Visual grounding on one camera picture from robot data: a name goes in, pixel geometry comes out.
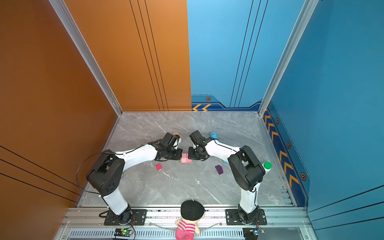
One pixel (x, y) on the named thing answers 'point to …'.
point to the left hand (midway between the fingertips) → (182, 154)
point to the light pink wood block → (184, 160)
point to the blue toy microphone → (213, 135)
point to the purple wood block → (219, 169)
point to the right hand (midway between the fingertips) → (189, 157)
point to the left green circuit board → (123, 232)
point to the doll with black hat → (191, 212)
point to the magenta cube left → (158, 166)
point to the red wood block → (184, 156)
